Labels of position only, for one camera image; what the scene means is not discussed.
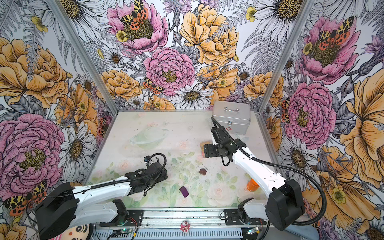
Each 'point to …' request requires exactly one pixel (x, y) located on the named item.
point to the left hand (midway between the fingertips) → (160, 177)
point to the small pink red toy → (185, 227)
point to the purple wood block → (184, 191)
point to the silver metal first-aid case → (235, 117)
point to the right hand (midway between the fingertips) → (213, 154)
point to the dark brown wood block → (203, 171)
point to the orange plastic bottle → (252, 185)
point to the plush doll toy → (78, 232)
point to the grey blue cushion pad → (307, 231)
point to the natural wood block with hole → (202, 152)
